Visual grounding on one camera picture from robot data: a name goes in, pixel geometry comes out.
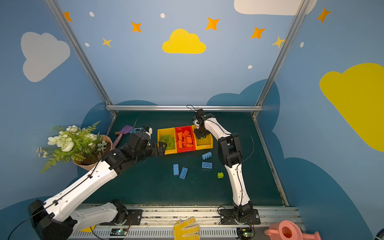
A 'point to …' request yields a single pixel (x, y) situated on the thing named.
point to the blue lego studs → (176, 169)
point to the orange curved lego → (179, 134)
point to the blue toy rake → (135, 130)
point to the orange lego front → (189, 139)
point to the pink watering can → (289, 230)
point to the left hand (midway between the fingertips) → (161, 145)
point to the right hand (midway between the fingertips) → (203, 133)
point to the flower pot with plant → (84, 146)
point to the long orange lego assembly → (180, 143)
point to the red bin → (185, 149)
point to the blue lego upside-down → (183, 173)
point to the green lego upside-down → (165, 138)
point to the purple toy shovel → (125, 130)
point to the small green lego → (220, 175)
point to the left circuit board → (119, 232)
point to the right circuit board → (244, 233)
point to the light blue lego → (206, 155)
